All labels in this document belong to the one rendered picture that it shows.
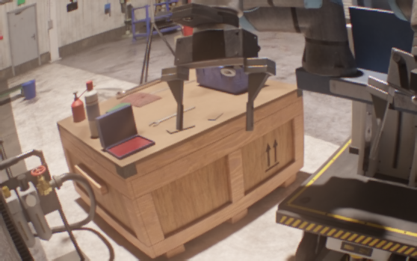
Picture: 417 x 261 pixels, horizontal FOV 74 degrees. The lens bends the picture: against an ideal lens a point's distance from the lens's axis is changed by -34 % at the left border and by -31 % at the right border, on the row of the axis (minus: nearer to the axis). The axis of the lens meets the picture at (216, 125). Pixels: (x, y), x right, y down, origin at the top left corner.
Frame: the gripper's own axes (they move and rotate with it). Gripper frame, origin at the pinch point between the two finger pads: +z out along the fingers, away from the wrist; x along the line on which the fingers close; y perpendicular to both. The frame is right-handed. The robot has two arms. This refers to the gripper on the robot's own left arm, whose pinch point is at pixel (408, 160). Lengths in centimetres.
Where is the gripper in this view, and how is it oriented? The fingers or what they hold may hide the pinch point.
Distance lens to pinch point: 45.3
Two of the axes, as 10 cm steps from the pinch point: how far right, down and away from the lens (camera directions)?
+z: -2.8, 9.4, 1.8
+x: 6.2, 3.2, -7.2
